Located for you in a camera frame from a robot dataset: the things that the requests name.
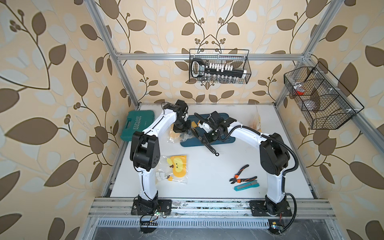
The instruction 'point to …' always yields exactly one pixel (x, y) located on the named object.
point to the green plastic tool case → (136, 121)
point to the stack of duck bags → (173, 168)
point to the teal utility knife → (250, 184)
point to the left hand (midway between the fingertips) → (186, 129)
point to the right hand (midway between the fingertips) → (203, 141)
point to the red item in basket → (301, 91)
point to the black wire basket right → (324, 102)
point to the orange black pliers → (235, 179)
